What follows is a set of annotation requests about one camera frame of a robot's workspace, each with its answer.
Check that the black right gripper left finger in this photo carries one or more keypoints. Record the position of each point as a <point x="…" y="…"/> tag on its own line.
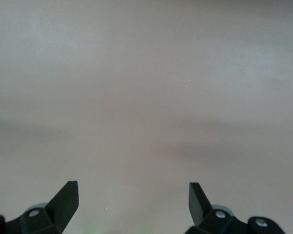
<point x="61" y="209"/>

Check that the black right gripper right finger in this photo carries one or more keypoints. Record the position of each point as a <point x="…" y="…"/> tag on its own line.
<point x="199" y="207"/>

